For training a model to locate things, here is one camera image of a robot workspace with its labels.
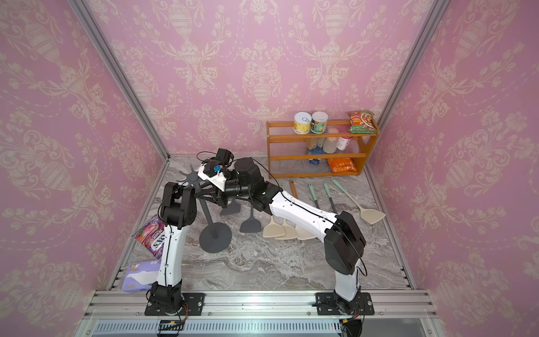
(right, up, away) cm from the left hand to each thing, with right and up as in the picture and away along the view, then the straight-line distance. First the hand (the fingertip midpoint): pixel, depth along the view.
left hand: (236, 180), depth 109 cm
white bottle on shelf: (+47, +17, -10) cm, 51 cm away
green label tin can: (+39, +25, -22) cm, 51 cm away
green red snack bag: (+57, +25, -20) cm, 66 cm away
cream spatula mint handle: (+27, -22, -21) cm, 41 cm away
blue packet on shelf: (+43, +10, +3) cm, 44 cm away
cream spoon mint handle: (+20, -21, -20) cm, 35 cm away
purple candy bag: (-31, -23, -22) cm, 45 cm away
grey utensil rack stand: (-5, -25, -20) cm, 32 cm away
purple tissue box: (-28, -34, -34) cm, 56 cm away
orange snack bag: (+57, +8, +3) cm, 57 cm away
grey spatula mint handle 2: (+48, -8, -7) cm, 49 cm away
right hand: (-4, -3, -43) cm, 43 cm away
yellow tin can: (+32, +25, -22) cm, 46 cm away
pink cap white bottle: (+53, +18, -12) cm, 57 cm away
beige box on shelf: (+38, +18, -10) cm, 43 cm away
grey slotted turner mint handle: (+10, -19, -17) cm, 28 cm away
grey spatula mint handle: (+40, -7, -6) cm, 41 cm away
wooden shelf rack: (+42, +16, -7) cm, 46 cm away
